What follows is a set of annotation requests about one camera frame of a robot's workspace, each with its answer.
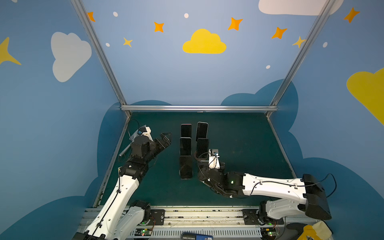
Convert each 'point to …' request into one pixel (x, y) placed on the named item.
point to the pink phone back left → (186, 130)
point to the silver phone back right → (202, 130)
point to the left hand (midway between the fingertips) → (169, 137)
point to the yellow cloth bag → (319, 231)
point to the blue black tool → (193, 236)
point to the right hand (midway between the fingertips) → (206, 161)
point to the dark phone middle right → (202, 148)
